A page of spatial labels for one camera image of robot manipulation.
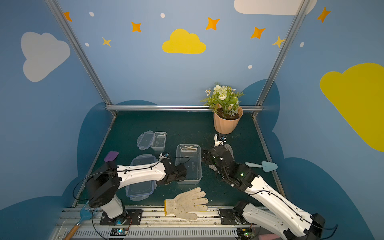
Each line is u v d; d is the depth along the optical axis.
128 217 0.74
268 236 0.68
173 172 0.61
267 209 0.46
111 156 0.96
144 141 1.05
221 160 0.50
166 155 0.76
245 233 0.71
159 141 1.04
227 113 1.03
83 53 0.86
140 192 0.80
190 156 0.99
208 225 0.74
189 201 0.80
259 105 1.15
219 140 0.62
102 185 0.44
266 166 0.95
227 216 0.75
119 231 0.71
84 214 0.74
